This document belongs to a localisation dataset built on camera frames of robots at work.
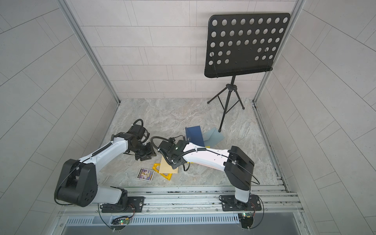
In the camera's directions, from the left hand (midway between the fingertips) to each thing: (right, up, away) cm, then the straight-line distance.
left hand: (157, 153), depth 85 cm
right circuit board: (+47, -27, -16) cm, 56 cm away
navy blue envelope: (+21, +9, +12) cm, 26 cm away
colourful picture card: (-5, -10, -6) cm, 13 cm away
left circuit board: (-12, -26, -19) cm, 34 cm away
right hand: (+14, -4, -4) cm, 15 cm away
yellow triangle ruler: (+8, -11, -5) cm, 14 cm away
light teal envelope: (+33, +8, +11) cm, 36 cm away
